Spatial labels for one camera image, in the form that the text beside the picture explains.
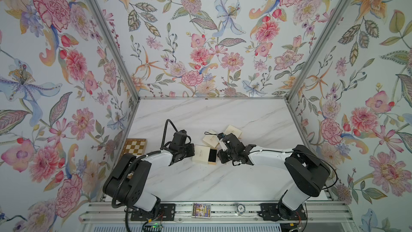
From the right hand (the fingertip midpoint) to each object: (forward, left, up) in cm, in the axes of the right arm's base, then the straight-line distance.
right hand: (217, 152), depth 92 cm
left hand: (+2, +12, +1) cm, 12 cm away
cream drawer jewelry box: (-1, +7, +1) cm, 7 cm away
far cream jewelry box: (+16, -8, 0) cm, 18 cm away
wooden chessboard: (+2, +47, +2) cm, 47 cm away
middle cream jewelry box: (+7, +3, +1) cm, 8 cm away
